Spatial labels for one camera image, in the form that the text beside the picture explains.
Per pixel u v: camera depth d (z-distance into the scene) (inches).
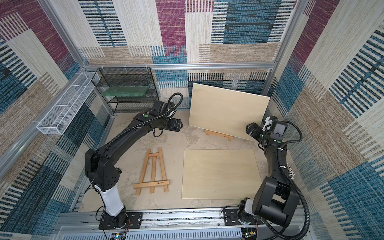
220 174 34.3
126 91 38.1
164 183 32.0
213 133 39.8
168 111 23.9
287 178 16.8
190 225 28.7
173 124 29.8
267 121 29.7
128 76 39.8
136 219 28.9
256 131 29.3
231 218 28.7
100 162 19.5
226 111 35.2
